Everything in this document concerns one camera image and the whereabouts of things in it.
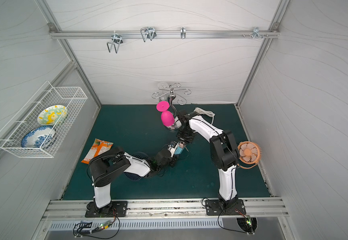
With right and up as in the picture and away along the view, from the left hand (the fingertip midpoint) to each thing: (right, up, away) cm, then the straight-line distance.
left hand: (177, 153), depth 92 cm
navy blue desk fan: (-20, 0, -7) cm, 21 cm away
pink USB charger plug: (+3, +6, -2) cm, 7 cm away
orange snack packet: (-50, +3, +2) cm, 50 cm away
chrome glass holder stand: (-3, +37, -4) cm, 37 cm away
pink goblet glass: (-6, +23, -1) cm, 23 cm away
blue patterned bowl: (-59, +14, -29) cm, 67 cm away
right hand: (+2, +7, 0) cm, 8 cm away
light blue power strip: (+1, +2, -1) cm, 2 cm away
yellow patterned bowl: (-60, +23, -22) cm, 68 cm away
